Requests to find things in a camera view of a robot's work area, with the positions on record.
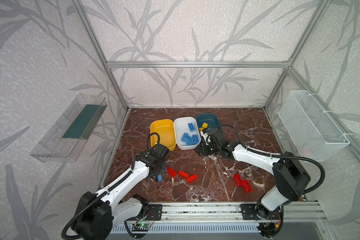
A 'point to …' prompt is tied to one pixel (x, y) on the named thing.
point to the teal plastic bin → (212, 119)
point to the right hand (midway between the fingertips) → (199, 143)
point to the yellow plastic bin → (165, 128)
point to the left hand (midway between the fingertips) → (163, 165)
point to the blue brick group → (191, 127)
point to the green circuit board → (143, 225)
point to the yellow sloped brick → (205, 125)
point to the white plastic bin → (181, 126)
